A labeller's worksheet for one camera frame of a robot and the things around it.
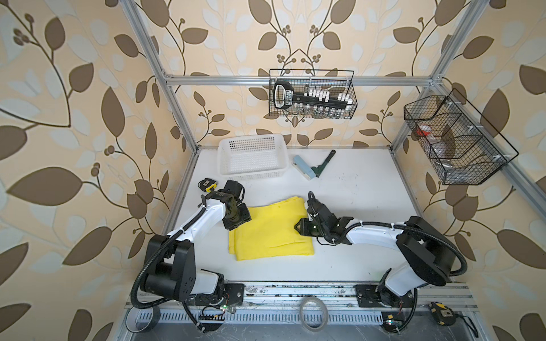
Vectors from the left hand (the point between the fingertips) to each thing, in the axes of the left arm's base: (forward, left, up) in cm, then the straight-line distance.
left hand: (243, 218), depth 86 cm
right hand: (-2, -22, -4) cm, 23 cm away
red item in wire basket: (+24, -70, +27) cm, 79 cm away
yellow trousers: (-2, -11, -8) cm, 14 cm away
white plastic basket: (+41, +1, -7) cm, 42 cm away
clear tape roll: (-32, -27, -7) cm, 42 cm away
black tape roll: (-34, +25, -3) cm, 42 cm away
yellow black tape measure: (+20, +20, -4) cm, 29 cm away
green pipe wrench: (+32, -36, -6) cm, 49 cm away
